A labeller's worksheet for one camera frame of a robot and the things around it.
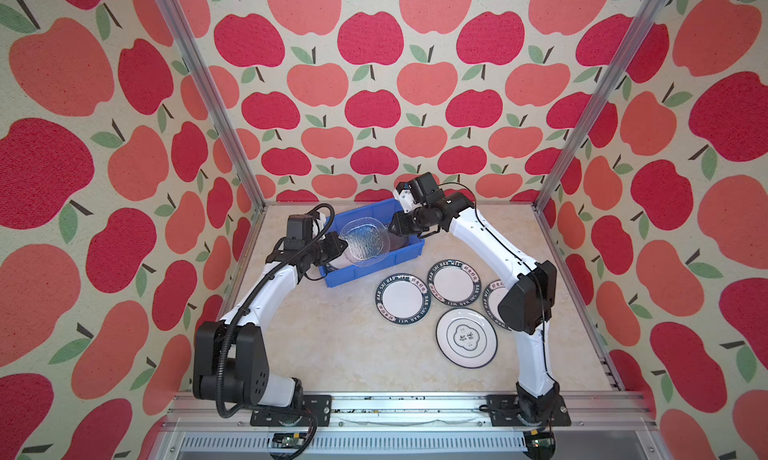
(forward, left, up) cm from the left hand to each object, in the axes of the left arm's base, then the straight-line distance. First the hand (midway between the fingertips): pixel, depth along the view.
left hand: (352, 244), depth 86 cm
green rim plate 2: (-9, -15, -18) cm, 25 cm away
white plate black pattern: (-21, -34, -18) cm, 44 cm away
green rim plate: (-3, -33, -18) cm, 37 cm away
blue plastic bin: (+5, -15, -8) cm, 18 cm away
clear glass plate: (+2, -5, -1) cm, 5 cm away
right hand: (+5, -14, +3) cm, 15 cm away
